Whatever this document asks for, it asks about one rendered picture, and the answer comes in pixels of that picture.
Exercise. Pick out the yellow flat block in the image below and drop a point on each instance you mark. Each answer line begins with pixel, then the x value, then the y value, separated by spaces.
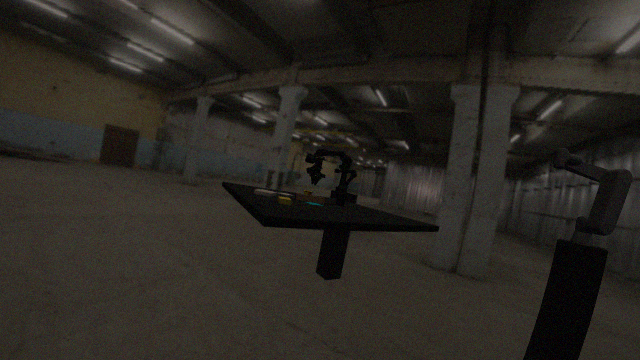
pixel 284 200

